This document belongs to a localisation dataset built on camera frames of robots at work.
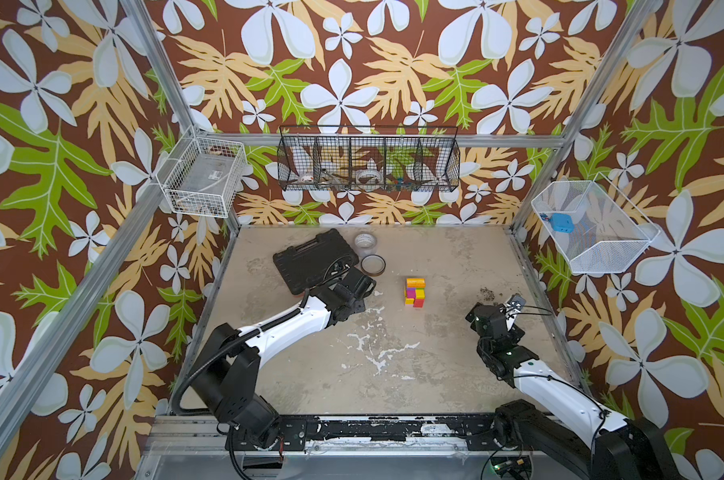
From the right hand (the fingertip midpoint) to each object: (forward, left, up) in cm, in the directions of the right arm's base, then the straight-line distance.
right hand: (488, 311), depth 86 cm
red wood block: (+7, +19, -7) cm, 21 cm away
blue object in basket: (+20, -22, +16) cm, 34 cm away
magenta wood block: (+10, +21, -5) cm, 23 cm away
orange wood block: (+11, +20, -1) cm, 23 cm away
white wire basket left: (+32, +84, +26) cm, 93 cm away
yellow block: (+9, +18, -5) cm, 21 cm away
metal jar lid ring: (+26, +33, -11) cm, 43 cm away
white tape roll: (+42, +34, +17) cm, 56 cm away
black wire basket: (+45, +34, +23) cm, 61 cm away
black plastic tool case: (+23, +58, -8) cm, 63 cm away
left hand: (+5, +40, +2) cm, 40 cm away
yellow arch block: (+7, +22, -6) cm, 23 cm away
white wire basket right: (+15, -28, +18) cm, 37 cm away
